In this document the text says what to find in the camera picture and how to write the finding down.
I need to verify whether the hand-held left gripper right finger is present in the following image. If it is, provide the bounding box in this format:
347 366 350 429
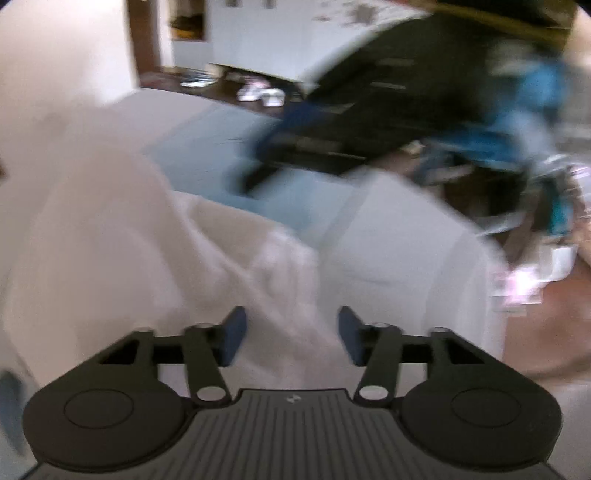
337 305 499 408

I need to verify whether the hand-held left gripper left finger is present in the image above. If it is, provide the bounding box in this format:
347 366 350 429
95 305 249 408

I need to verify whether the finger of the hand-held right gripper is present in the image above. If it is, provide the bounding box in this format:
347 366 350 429
238 154 296 195
254 102 333 158

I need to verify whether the white sweatshirt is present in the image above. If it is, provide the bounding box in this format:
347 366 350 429
0 111 513 398

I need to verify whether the person's right hand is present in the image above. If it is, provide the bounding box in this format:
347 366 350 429
416 58 580 185

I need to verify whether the grey mat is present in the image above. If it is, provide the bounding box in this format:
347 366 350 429
141 102 370 252

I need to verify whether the white sticker-covered cabinet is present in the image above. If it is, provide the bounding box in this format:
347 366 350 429
171 0 430 89

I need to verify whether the brown door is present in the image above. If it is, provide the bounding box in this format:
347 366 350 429
127 0 162 89

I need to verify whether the pink white cloth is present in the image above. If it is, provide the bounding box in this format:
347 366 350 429
492 265 549 313

